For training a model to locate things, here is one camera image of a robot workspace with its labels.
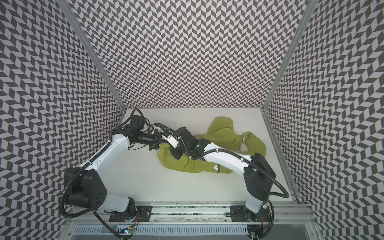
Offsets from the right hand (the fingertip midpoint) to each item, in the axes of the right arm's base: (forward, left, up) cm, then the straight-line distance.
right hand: (171, 145), depth 79 cm
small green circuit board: (-36, +17, -12) cm, 42 cm away
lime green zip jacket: (+13, -30, -12) cm, 34 cm away
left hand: (0, 0, +5) cm, 5 cm away
